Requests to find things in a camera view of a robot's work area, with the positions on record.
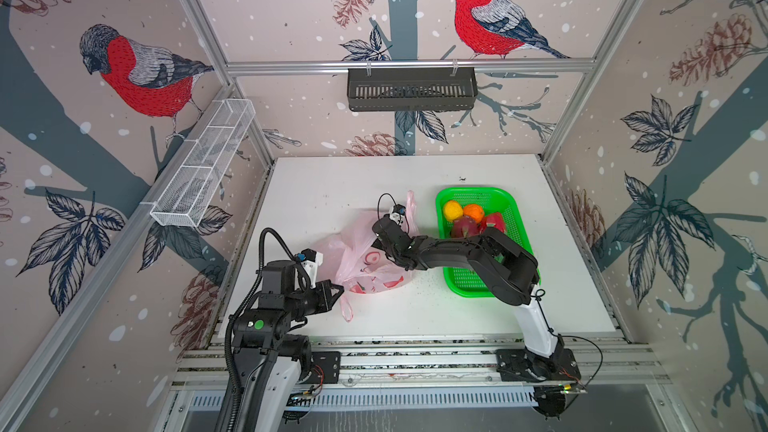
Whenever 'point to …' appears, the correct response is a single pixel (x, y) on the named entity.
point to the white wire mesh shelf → (193, 185)
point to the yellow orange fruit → (452, 210)
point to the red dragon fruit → (495, 218)
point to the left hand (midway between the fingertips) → (341, 290)
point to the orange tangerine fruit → (475, 211)
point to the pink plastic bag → (350, 259)
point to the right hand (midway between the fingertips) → (370, 235)
